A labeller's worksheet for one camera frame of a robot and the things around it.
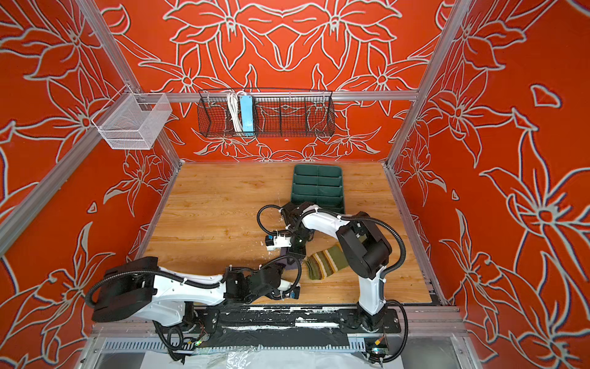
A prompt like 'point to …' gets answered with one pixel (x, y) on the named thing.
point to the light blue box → (246, 114)
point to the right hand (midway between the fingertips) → (287, 256)
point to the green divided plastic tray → (320, 185)
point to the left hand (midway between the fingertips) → (284, 267)
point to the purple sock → (289, 262)
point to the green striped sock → (326, 262)
